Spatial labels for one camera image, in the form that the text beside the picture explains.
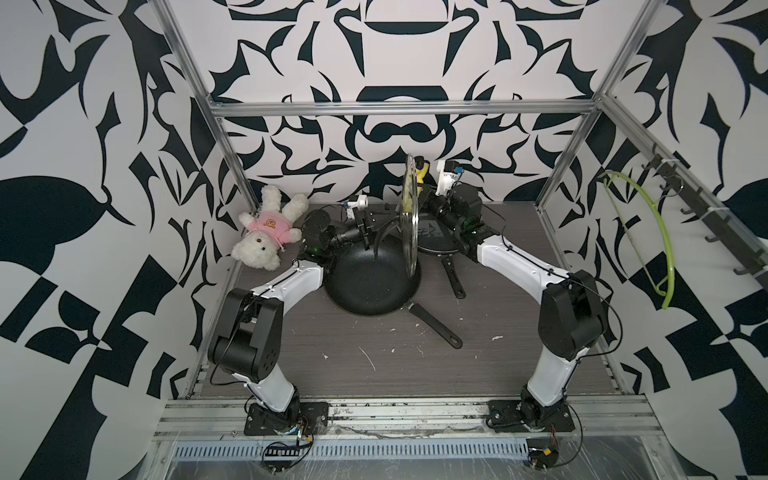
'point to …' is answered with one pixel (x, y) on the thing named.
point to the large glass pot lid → (410, 214)
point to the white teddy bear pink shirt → (270, 229)
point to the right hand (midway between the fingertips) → (406, 180)
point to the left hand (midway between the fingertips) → (396, 212)
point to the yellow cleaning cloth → (421, 174)
